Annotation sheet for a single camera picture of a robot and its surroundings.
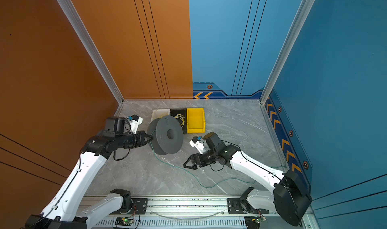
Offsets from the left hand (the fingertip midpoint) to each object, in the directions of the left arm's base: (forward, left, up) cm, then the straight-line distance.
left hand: (152, 136), depth 73 cm
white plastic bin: (+29, +6, -17) cm, 34 cm away
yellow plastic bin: (+26, -20, -21) cm, 39 cm away
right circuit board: (-31, -51, -22) cm, 64 cm away
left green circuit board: (-32, +12, -24) cm, 42 cm away
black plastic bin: (+32, -5, -19) cm, 38 cm away
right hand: (-10, -18, -9) cm, 23 cm away
